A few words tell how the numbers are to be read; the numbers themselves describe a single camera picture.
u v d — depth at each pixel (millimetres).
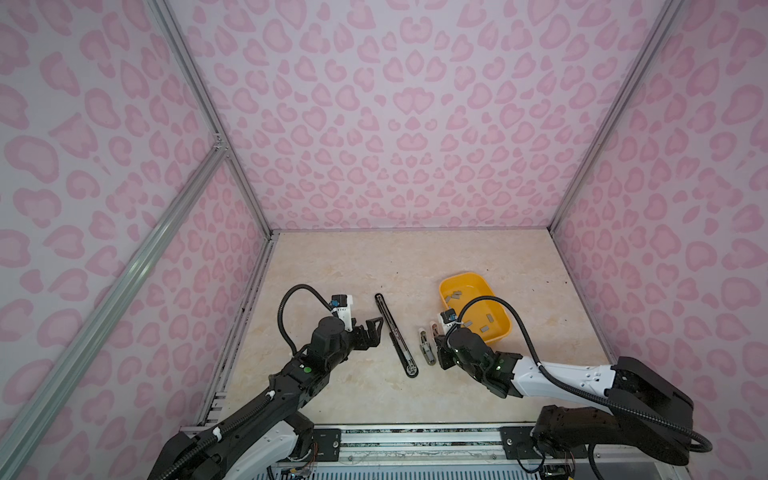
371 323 732
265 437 509
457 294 1012
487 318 952
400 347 864
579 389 446
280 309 587
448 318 738
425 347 881
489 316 954
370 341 732
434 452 723
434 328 876
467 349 630
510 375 584
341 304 708
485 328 930
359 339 719
